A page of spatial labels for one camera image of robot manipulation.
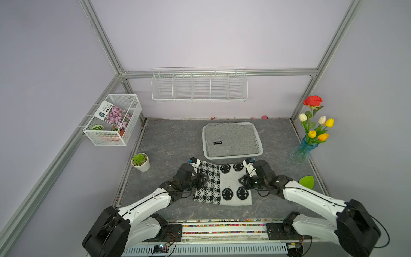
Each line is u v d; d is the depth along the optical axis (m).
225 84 1.03
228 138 0.96
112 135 0.72
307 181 0.89
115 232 0.40
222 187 0.83
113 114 0.75
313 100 0.78
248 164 0.77
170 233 0.73
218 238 0.73
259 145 0.94
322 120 0.79
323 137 0.71
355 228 0.40
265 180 0.64
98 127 0.71
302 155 0.93
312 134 0.74
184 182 0.65
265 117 1.24
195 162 0.77
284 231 0.66
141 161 0.89
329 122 0.78
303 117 0.83
